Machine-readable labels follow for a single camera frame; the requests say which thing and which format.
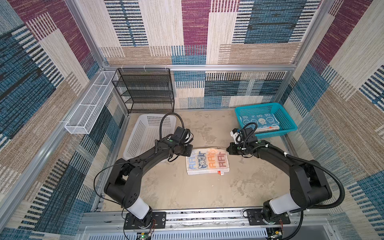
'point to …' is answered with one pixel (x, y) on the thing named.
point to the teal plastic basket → (286, 124)
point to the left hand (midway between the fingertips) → (189, 148)
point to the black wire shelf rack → (145, 90)
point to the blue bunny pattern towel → (265, 122)
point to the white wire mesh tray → (83, 118)
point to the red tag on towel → (219, 172)
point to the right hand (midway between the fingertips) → (227, 151)
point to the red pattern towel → (206, 160)
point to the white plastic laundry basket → (147, 128)
